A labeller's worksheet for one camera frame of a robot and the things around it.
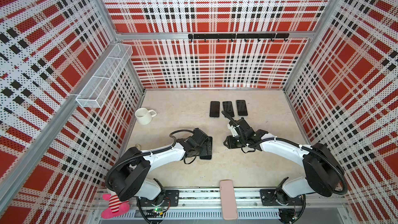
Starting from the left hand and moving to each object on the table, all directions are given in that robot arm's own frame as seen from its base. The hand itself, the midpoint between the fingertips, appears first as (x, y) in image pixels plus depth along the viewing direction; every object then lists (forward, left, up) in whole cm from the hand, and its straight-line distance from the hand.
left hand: (204, 152), depth 86 cm
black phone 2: (+37, -17, -6) cm, 41 cm away
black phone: (-2, -2, -2) cm, 4 cm away
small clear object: (+5, +40, -2) cm, 40 cm away
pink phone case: (-26, -11, 0) cm, 28 cm away
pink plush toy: (-26, +39, +4) cm, 47 cm away
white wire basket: (+30, +65, +19) cm, 74 cm away
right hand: (+3, -13, +4) cm, 14 cm away
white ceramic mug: (+22, +39, +5) cm, 45 cm away
